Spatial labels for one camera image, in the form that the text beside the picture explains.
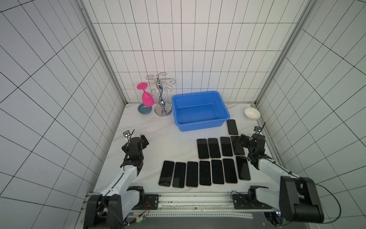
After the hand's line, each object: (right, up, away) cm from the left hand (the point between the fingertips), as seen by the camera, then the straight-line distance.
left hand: (135, 140), depth 87 cm
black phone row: (+21, -19, -6) cm, 28 cm away
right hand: (+70, +4, +3) cm, 70 cm away
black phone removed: (+67, +7, +18) cm, 70 cm away
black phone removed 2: (+35, -19, -6) cm, 41 cm away
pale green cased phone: (+28, -20, -6) cm, 35 cm away
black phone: (+43, -6, +5) cm, 44 cm away
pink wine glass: (+5, +27, +12) cm, 30 cm away
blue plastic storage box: (+44, +19, +30) cm, 57 cm away
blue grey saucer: (-3, +20, +26) cm, 33 cm away
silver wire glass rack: (+14, +21, +26) cm, 36 cm away
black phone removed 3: (+50, -17, -6) cm, 54 cm away
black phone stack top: (+59, -5, +4) cm, 59 cm away
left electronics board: (+9, -34, -20) cm, 41 cm away
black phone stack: (+51, -8, +5) cm, 52 cm away
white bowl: (+85, +17, +22) cm, 89 cm away
